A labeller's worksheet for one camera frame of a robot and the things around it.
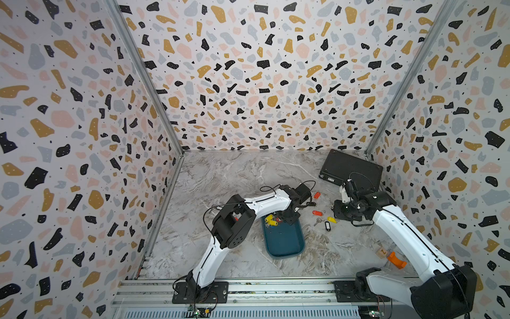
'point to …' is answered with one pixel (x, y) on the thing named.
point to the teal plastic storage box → (283, 240)
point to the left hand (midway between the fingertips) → (290, 217)
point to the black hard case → (339, 167)
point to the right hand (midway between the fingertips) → (335, 212)
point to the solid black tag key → (311, 203)
